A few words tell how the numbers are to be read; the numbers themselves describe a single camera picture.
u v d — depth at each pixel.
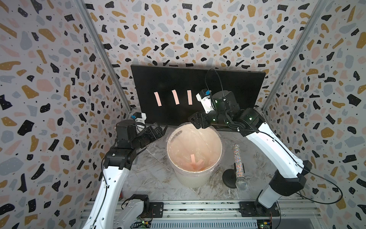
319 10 0.72
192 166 0.80
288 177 0.42
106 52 0.87
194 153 0.82
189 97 0.71
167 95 0.74
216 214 0.73
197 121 0.55
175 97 0.72
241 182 0.62
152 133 0.58
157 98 0.73
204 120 0.55
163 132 0.61
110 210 0.38
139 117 0.60
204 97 0.54
